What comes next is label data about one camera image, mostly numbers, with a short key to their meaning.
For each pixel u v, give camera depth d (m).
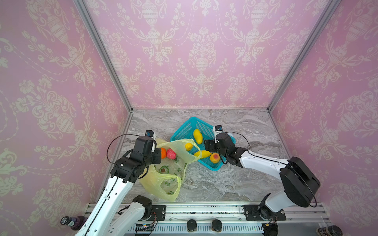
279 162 0.49
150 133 0.63
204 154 0.92
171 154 0.90
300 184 0.44
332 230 0.61
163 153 0.90
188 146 0.92
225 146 0.67
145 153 0.53
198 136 0.99
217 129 0.78
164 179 0.68
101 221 0.39
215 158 0.87
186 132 1.01
